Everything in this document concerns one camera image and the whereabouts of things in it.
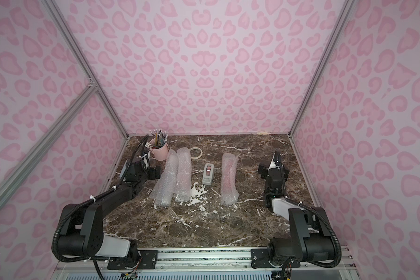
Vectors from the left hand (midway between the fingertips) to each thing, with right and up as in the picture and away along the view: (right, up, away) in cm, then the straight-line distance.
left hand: (152, 163), depth 93 cm
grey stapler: (-18, -4, +5) cm, 19 cm away
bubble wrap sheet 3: (+40, -13, -5) cm, 43 cm away
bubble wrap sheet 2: (+8, -12, -4) cm, 15 cm away
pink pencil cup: (+2, +6, +8) cm, 10 cm away
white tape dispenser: (+30, -6, +4) cm, 30 cm away
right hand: (+64, +2, -4) cm, 64 cm away
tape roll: (+22, +8, +21) cm, 31 cm away
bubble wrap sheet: (+18, -12, -5) cm, 22 cm away
